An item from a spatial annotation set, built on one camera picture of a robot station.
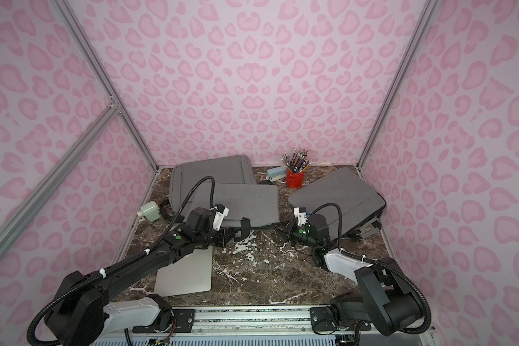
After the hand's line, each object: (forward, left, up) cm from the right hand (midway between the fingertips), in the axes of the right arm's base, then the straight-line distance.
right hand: (274, 226), depth 81 cm
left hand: (-2, +15, -2) cm, 15 cm away
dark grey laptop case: (+22, -39, -12) cm, 46 cm away
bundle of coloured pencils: (+34, -12, 0) cm, 36 cm away
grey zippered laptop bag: (+38, +24, -10) cm, 46 cm away
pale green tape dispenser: (+10, +54, -6) cm, 56 cm away
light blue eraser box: (+35, 0, -10) cm, 37 cm away
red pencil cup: (+28, -9, -7) cm, 31 cm away
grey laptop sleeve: (+13, +6, -5) cm, 16 cm away
